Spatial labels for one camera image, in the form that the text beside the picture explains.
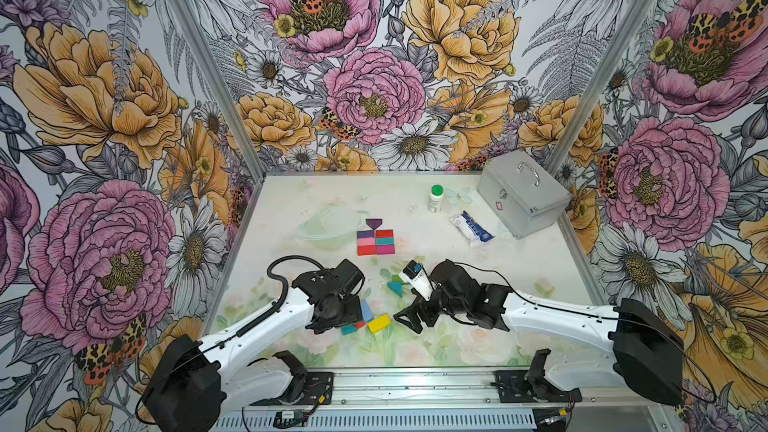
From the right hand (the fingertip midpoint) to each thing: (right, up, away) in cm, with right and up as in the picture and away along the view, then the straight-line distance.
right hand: (409, 310), depth 78 cm
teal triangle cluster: (-16, -7, +5) cm, 19 cm away
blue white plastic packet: (+22, +19, +24) cm, 38 cm away
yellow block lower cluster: (-8, -6, +6) cm, 11 cm away
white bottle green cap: (+11, +29, +27) cm, 41 cm away
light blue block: (-11, -3, +8) cm, 14 cm away
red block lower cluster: (-13, -6, +5) cm, 15 cm away
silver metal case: (+36, +30, +19) cm, 51 cm away
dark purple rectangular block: (-14, +17, +27) cm, 35 cm away
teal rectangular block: (-7, +15, +24) cm, 29 cm away
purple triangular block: (-11, +21, +29) cm, 37 cm away
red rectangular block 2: (-7, +17, +25) cm, 31 cm away
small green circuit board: (-29, -24, -6) cm, 38 cm away
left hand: (-17, -5, +1) cm, 18 cm away
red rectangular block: (-12, +12, +21) cm, 27 cm away
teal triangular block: (-3, +3, +12) cm, 13 cm away
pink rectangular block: (-12, +15, +24) cm, 31 cm away
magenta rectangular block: (-7, +12, +22) cm, 26 cm away
